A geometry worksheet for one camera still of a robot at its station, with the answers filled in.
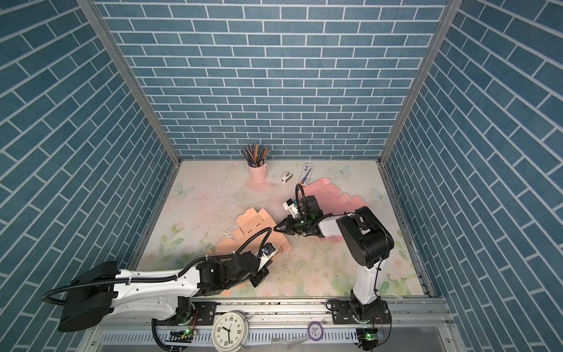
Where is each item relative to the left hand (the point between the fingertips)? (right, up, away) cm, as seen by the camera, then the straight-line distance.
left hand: (272, 264), depth 78 cm
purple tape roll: (+15, -19, -8) cm, 25 cm away
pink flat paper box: (+25, +20, +25) cm, 41 cm away
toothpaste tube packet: (+15, +34, +37) cm, 52 cm away
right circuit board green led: (+32, -21, -8) cm, 39 cm away
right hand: (0, +11, +11) cm, 15 cm away
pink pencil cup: (-10, +33, +30) cm, 46 cm away
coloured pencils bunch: (-11, +43, +30) cm, 53 cm away
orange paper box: (-12, +11, +15) cm, 22 cm away
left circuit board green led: (-30, -21, -6) cm, 38 cm away
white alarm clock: (-12, -17, -11) cm, 23 cm away
